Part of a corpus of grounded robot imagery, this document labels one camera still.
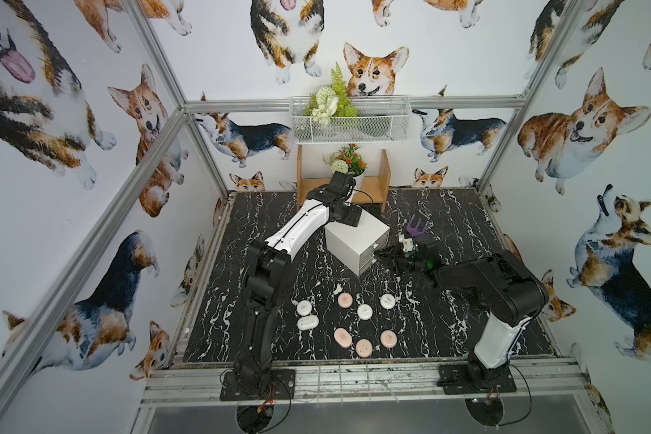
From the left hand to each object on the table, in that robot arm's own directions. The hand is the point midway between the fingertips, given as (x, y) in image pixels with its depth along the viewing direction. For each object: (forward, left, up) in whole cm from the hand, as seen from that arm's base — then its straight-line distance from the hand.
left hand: (347, 210), depth 95 cm
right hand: (-11, -11, -5) cm, 16 cm away
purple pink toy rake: (+1, -28, -15) cm, 31 cm away
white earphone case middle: (-31, -5, -13) cm, 34 cm away
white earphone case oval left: (-34, +13, -13) cm, 39 cm away
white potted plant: (+18, 0, +7) cm, 20 cm away
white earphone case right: (-28, -12, -13) cm, 33 cm away
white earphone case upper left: (-29, +15, -14) cm, 35 cm away
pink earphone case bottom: (-41, -4, -12) cm, 43 cm away
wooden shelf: (+16, -12, -8) cm, 21 cm away
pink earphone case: (-27, +2, -13) cm, 30 cm away
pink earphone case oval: (-39, +2, -12) cm, 41 cm away
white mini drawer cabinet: (-15, -3, -1) cm, 15 cm away
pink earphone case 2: (-39, -11, -12) cm, 43 cm away
